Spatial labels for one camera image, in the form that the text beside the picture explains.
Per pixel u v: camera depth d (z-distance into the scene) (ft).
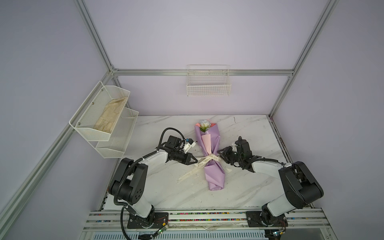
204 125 3.42
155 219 2.39
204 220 2.45
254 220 2.40
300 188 1.48
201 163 2.89
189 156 2.57
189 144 2.69
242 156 2.39
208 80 3.12
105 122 2.50
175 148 2.54
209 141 2.97
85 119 2.20
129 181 1.53
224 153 2.66
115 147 2.97
